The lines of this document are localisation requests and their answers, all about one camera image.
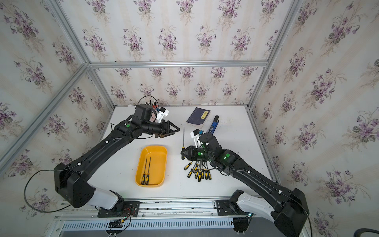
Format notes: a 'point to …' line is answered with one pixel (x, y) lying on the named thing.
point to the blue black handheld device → (214, 125)
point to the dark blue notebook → (198, 117)
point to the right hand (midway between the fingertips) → (183, 153)
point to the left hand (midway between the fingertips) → (178, 131)
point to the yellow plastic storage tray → (158, 167)
